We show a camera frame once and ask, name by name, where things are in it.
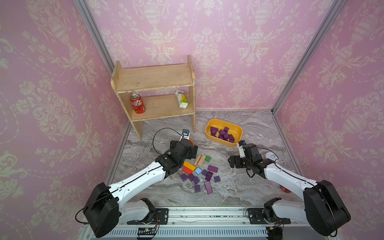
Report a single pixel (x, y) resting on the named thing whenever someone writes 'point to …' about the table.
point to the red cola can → (137, 103)
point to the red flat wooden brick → (187, 170)
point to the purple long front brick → (208, 187)
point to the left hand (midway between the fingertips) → (188, 145)
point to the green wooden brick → (208, 158)
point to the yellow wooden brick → (189, 166)
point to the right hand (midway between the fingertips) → (235, 158)
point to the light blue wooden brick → (198, 171)
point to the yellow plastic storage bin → (223, 133)
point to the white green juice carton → (181, 99)
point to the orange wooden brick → (191, 140)
